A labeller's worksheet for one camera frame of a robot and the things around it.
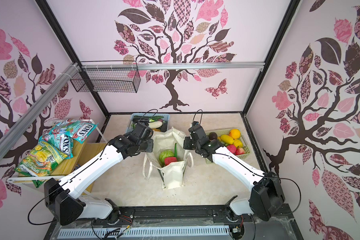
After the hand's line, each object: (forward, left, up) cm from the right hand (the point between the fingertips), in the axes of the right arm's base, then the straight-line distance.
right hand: (185, 139), depth 82 cm
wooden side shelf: (-14, +44, +13) cm, 48 cm away
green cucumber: (+29, +24, -13) cm, 40 cm away
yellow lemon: (+5, -34, -13) cm, 37 cm away
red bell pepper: (-9, +10, -8) cm, 16 cm away
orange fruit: (+11, -33, -11) cm, 37 cm away
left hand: (-4, +20, 0) cm, 20 cm away
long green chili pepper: (-2, +6, -12) cm, 14 cm away
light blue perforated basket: (+29, +15, -17) cm, 37 cm away
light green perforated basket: (+14, -24, -14) cm, 31 cm away
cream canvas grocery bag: (-17, +7, -7) cm, 20 cm away
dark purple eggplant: (+25, +32, -11) cm, 43 cm away
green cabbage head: (-4, +13, -11) cm, 17 cm away
